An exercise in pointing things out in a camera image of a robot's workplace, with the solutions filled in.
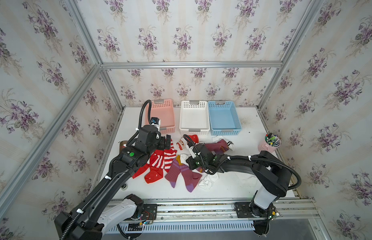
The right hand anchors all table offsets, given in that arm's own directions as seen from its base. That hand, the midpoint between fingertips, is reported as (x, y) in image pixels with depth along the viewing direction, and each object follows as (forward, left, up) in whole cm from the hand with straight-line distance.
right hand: (188, 161), depth 87 cm
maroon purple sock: (+11, -20, -2) cm, 23 cm away
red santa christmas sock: (+13, +4, -2) cm, 14 cm away
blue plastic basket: (+40, -28, -7) cm, 49 cm away
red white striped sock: (+2, +15, -1) cm, 16 cm away
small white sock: (+3, +3, 0) cm, 4 cm away
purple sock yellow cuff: (-8, -1, -1) cm, 9 cm away
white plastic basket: (+39, -4, -4) cm, 39 cm away
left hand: (+5, +13, +21) cm, 25 cm away
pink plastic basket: (+46, +22, -3) cm, 51 cm away
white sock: (-11, -10, -3) cm, 16 cm away
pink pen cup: (+9, -48, +7) cm, 49 cm away
